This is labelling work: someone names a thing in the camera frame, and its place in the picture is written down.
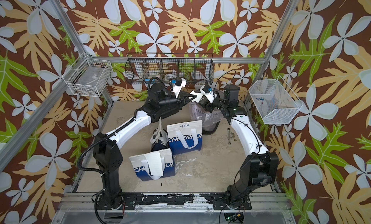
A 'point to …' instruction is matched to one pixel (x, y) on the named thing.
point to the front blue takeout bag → (140, 166)
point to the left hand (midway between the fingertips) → (196, 94)
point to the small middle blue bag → (159, 145)
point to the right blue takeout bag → (185, 137)
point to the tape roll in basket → (170, 76)
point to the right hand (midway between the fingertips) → (201, 96)
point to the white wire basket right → (275, 102)
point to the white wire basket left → (88, 77)
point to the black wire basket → (140, 67)
